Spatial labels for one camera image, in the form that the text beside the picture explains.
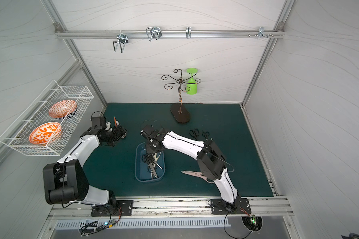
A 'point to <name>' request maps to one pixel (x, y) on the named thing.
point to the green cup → (191, 86)
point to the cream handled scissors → (155, 159)
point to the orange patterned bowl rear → (63, 109)
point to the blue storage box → (142, 174)
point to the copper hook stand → (179, 110)
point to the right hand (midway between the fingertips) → (150, 148)
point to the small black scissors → (146, 158)
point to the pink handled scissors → (199, 174)
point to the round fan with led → (254, 223)
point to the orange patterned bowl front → (45, 133)
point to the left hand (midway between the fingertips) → (124, 133)
